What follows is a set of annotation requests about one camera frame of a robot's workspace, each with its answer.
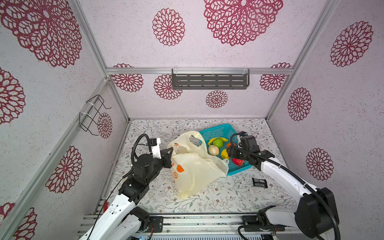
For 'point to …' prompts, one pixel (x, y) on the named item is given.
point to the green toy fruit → (218, 142)
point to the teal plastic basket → (225, 131)
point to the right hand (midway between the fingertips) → (231, 148)
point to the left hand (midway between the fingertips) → (172, 151)
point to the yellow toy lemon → (224, 154)
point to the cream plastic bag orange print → (193, 169)
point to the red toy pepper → (239, 162)
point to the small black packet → (259, 182)
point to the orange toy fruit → (228, 145)
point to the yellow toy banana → (212, 140)
